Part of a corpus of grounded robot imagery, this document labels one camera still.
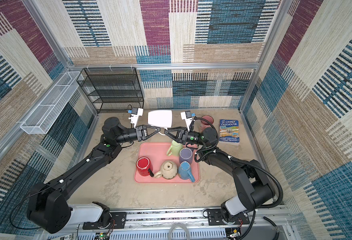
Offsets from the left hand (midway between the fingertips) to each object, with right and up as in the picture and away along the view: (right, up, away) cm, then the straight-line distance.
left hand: (159, 129), depth 66 cm
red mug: (-11, -21, +16) cm, 29 cm away
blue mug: (+11, -23, +14) cm, 30 cm away
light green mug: (+6, -13, +23) cm, 27 cm away
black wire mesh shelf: (-39, +28, +42) cm, 64 cm away
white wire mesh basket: (-56, +5, +5) cm, 56 cm away
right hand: (+2, -2, +2) cm, 4 cm away
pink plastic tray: (-5, -15, +28) cm, 32 cm away
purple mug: (+12, -15, +20) cm, 28 cm away
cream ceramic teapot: (+3, -23, +14) cm, 27 cm away
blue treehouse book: (+43, -3, +38) cm, 58 cm away
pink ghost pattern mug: (+25, +2, +30) cm, 39 cm away
